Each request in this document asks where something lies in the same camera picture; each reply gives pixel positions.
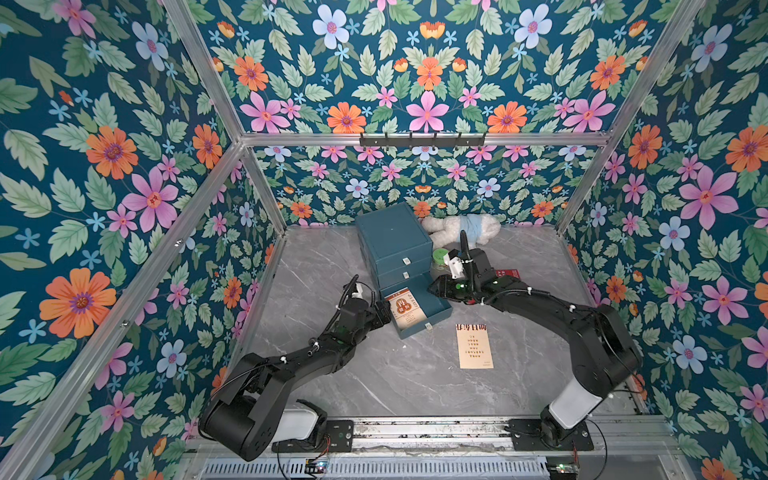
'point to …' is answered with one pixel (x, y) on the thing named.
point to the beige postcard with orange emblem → (405, 308)
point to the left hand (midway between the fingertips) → (384, 304)
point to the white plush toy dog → (442, 230)
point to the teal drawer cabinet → (399, 252)
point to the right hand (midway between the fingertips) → (438, 283)
